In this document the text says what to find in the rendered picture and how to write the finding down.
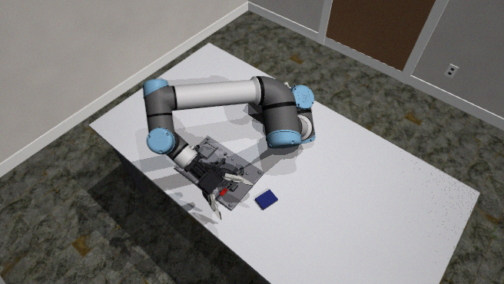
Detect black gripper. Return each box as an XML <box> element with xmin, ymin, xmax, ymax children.
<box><xmin>184</xmin><ymin>154</ymin><xmax>253</xmax><ymax>220</ymax></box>

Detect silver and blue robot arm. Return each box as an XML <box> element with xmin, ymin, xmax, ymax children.
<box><xmin>143</xmin><ymin>76</ymin><xmax>315</xmax><ymax>169</ymax></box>

